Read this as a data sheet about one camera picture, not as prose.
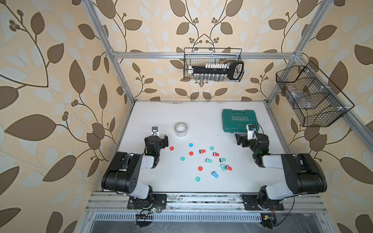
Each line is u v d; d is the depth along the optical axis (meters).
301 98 0.69
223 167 0.85
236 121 1.02
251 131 0.81
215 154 0.89
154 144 0.72
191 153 0.92
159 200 0.75
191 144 0.96
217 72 0.85
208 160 0.87
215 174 0.82
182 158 0.91
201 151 0.91
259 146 0.72
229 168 0.85
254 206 0.73
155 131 0.81
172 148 0.94
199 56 0.91
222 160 0.87
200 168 0.86
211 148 0.94
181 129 1.04
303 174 0.45
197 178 0.83
